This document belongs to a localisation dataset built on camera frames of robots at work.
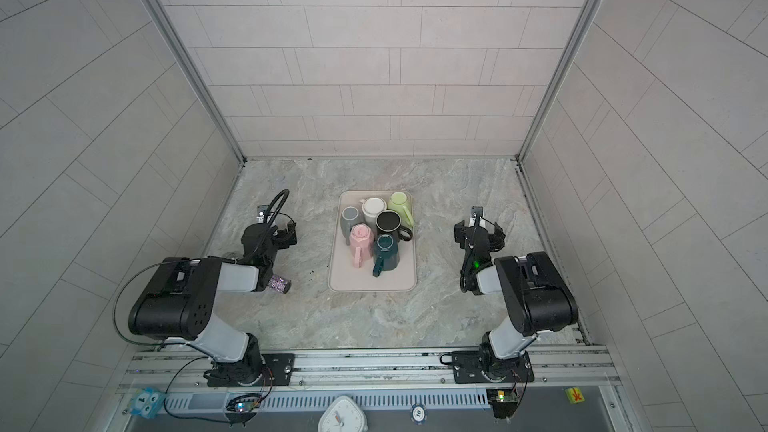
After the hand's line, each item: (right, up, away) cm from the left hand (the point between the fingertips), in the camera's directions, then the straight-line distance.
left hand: (284, 216), depth 94 cm
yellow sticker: (+76, -37, -27) cm, 89 cm away
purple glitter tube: (+4, -17, -13) cm, 22 cm away
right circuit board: (+61, -40, -26) cm, 77 cm away
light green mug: (+37, +5, -2) cm, 37 cm away
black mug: (+34, -1, -7) cm, 34 cm away
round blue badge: (+41, -41, -28) cm, 64 cm away
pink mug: (+26, -6, -10) cm, 28 cm away
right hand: (+62, -1, 0) cm, 62 cm away
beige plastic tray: (+20, -17, -8) cm, 28 cm away
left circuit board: (+3, -37, -30) cm, 48 cm away
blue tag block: (-19, -38, -29) cm, 51 cm away
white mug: (+28, +3, 0) cm, 28 cm away
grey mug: (+22, 0, -5) cm, 22 cm away
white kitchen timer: (+25, -39, -31) cm, 55 cm away
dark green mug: (+33, -9, -12) cm, 36 cm away
